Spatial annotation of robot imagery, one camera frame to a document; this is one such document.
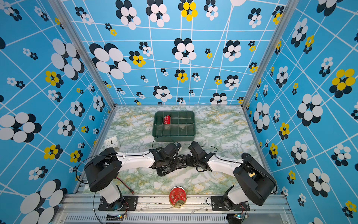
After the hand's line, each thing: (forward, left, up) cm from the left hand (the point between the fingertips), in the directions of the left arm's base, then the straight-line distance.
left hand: (179, 162), depth 88 cm
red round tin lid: (-20, +1, +3) cm, 20 cm away
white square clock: (+13, +46, +2) cm, 48 cm away
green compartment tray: (+28, +5, +1) cm, 28 cm away
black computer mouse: (+4, -43, +2) cm, 43 cm away
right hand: (+1, -4, 0) cm, 5 cm away
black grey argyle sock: (-2, 0, +3) cm, 4 cm away
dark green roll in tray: (+31, +16, +5) cm, 35 cm away
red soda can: (+31, +10, +5) cm, 32 cm away
